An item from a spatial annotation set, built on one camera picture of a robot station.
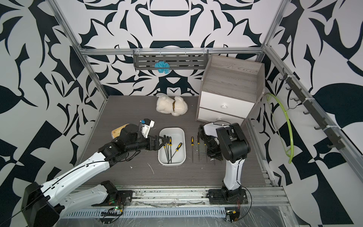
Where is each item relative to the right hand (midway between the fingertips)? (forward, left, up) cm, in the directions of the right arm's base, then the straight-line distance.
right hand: (220, 157), depth 88 cm
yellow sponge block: (+15, +67, +6) cm, 69 cm away
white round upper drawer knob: (+21, -1, +24) cm, 32 cm away
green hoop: (-9, -26, +23) cm, 36 cm away
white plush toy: (+35, +27, +8) cm, 45 cm away
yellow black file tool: (+9, +17, 0) cm, 19 cm away
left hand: (+3, +33, +22) cm, 40 cm away
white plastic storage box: (+3, +29, +1) cm, 30 cm away
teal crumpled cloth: (+46, +35, +34) cm, 68 cm away
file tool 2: (+5, +27, +1) cm, 27 cm away
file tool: (+9, +31, +1) cm, 33 cm away
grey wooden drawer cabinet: (+29, -5, +30) cm, 42 cm away
